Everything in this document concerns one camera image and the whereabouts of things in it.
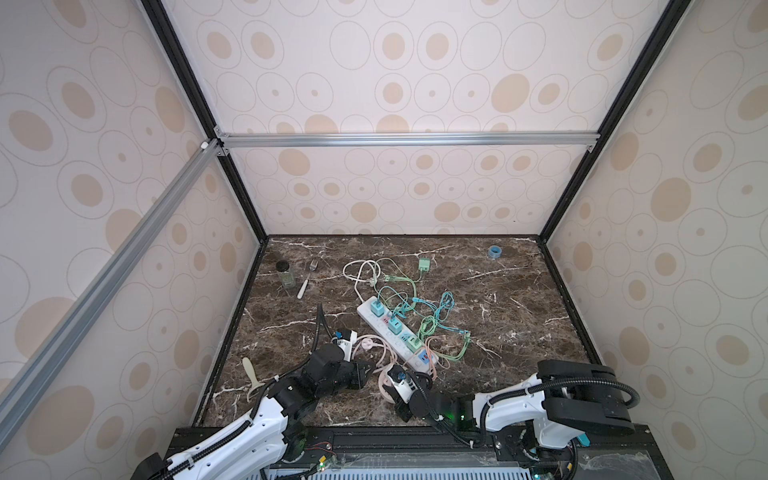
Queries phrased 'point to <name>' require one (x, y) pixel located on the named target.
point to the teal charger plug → (377, 308)
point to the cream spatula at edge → (247, 366)
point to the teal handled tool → (584, 439)
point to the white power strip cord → (358, 280)
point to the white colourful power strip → (423, 356)
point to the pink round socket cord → (384, 343)
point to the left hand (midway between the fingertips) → (380, 365)
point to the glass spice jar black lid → (287, 272)
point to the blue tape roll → (495, 251)
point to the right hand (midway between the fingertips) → (390, 385)
